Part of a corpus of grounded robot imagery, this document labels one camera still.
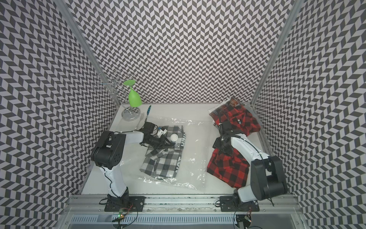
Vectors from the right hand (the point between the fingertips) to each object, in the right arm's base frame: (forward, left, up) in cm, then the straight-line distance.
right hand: (218, 151), depth 86 cm
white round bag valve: (+11, +29, -2) cm, 31 cm away
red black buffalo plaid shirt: (+22, -16, +5) cm, 28 cm away
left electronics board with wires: (-31, +50, +1) cm, 59 cm away
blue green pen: (+37, +52, -5) cm, 64 cm away
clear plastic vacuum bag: (-7, +21, -4) cm, 22 cm away
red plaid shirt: (+32, -14, +6) cm, 35 cm away
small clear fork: (+32, +56, -4) cm, 65 cm away
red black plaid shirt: (-9, -8, -5) cm, 13 cm away
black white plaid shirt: (-4, +33, -3) cm, 34 cm away
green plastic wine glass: (+30, +54, +16) cm, 64 cm away
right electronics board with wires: (-33, -9, -4) cm, 35 cm away
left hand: (+5, +31, -4) cm, 32 cm away
